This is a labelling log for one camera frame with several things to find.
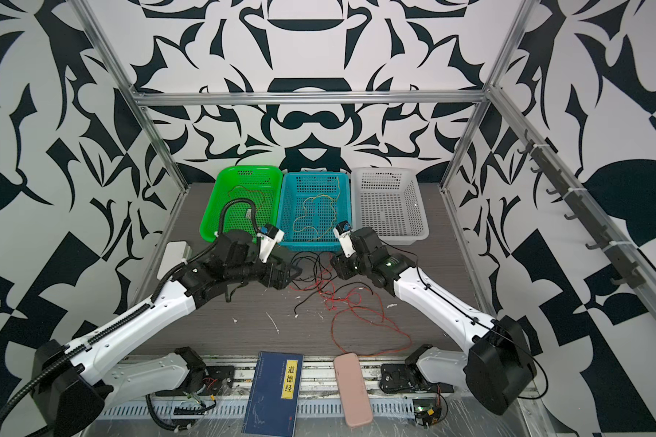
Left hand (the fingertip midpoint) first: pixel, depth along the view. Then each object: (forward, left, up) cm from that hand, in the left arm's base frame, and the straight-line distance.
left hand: (288, 259), depth 76 cm
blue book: (-30, +4, -19) cm, 35 cm away
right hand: (+4, -14, -5) cm, 15 cm away
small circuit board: (-34, -35, -21) cm, 53 cm away
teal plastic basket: (+37, -5, -20) cm, 43 cm away
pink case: (-29, -17, -18) cm, 38 cm away
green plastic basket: (+48, +16, -18) cm, 54 cm away
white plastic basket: (+37, -38, -19) cm, 57 cm away
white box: (+13, +41, -15) cm, 46 cm away
